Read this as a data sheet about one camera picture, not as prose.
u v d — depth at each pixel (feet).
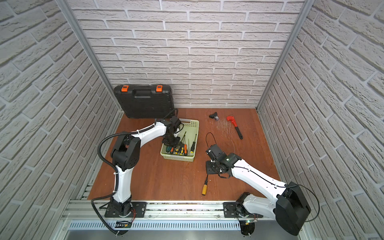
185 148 3.10
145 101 3.28
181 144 3.18
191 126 3.50
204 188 2.60
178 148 3.09
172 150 3.02
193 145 3.18
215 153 2.07
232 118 3.64
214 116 3.72
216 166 1.96
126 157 1.75
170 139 2.72
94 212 2.24
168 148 3.04
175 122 2.66
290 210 1.29
